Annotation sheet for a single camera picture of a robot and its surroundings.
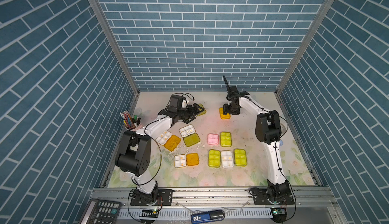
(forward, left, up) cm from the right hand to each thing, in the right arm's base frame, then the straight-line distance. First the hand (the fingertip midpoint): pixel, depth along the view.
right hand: (228, 113), depth 106 cm
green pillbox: (-1, +18, -1) cm, 18 cm away
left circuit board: (-61, +38, -5) cm, 72 cm away
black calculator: (-62, +60, +1) cm, 87 cm away
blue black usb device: (-60, +11, +3) cm, 61 cm away
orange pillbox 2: (-24, +37, -2) cm, 44 cm away
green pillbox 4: (-33, +9, -2) cm, 34 cm away
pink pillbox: (-21, +10, -1) cm, 23 cm away
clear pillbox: (-33, +2, -2) cm, 33 cm away
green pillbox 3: (-20, +25, -2) cm, 32 cm away
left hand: (-13, +17, +15) cm, 26 cm away
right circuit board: (-56, -23, -5) cm, 61 cm away
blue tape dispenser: (-20, -31, 0) cm, 37 cm away
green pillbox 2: (-31, -6, -1) cm, 31 cm away
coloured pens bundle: (-20, +60, +10) cm, 64 cm away
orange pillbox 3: (-34, +23, -2) cm, 41 cm away
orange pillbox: (-3, +4, 0) cm, 5 cm away
